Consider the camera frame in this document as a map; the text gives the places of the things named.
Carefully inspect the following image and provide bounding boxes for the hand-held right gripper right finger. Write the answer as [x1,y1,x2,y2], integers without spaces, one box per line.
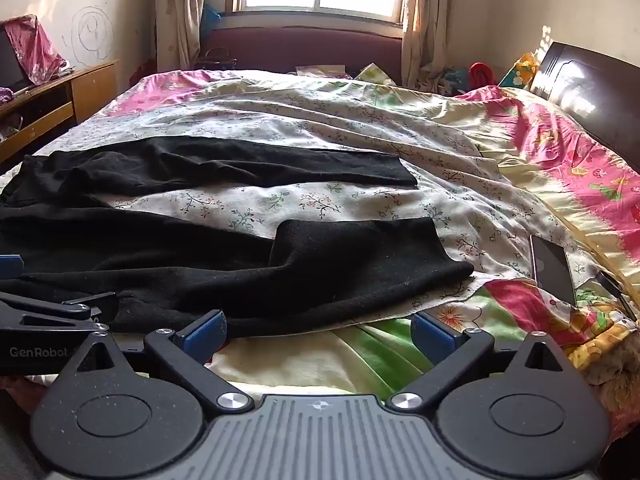
[386,311,576,412]

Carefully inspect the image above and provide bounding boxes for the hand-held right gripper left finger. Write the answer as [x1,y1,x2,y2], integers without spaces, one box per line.
[75,310,254,414]

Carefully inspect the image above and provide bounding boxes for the black pants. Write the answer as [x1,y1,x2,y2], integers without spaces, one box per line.
[0,136,475,339]

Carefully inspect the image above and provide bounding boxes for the black smartphone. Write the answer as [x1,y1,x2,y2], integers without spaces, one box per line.
[530,234,578,308]

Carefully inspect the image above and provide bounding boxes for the grey plastic bag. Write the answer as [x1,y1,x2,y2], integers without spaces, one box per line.
[0,112,26,141]

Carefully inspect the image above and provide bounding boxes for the dark flat device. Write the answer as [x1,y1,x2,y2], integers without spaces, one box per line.
[595,270,640,322]

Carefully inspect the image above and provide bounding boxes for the tan fluffy cloth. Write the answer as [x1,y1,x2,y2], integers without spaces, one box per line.
[585,330,640,441]

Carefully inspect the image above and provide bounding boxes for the wooden desk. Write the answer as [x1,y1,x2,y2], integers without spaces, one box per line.
[0,59,121,166]

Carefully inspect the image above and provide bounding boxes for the black monitor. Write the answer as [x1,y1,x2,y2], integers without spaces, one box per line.
[0,27,32,95]

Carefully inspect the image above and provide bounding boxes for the pink floral cloth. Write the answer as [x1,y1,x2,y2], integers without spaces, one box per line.
[2,14,68,86]

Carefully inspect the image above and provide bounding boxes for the white floral bedsheet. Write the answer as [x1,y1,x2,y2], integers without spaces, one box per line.
[0,76,598,337]

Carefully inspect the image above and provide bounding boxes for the heap of clothes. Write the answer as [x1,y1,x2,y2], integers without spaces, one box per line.
[432,65,471,95]

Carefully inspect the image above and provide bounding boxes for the red cloth item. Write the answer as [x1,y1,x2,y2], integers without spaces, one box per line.
[469,61,501,88]

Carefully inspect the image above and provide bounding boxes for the green white packet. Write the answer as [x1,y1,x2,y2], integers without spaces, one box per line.
[352,62,396,86]

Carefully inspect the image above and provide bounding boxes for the black handbag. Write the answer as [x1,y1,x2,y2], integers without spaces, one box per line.
[202,46,236,68]

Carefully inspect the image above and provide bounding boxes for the yellow cartoon print bag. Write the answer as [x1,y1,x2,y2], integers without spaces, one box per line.
[497,52,541,92]

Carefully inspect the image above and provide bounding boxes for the dark wooden bed headboard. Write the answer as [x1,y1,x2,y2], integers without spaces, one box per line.
[530,41,640,173]

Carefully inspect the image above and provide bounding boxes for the beige curtain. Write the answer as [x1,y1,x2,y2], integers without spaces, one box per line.
[400,0,453,88]
[155,0,213,73]

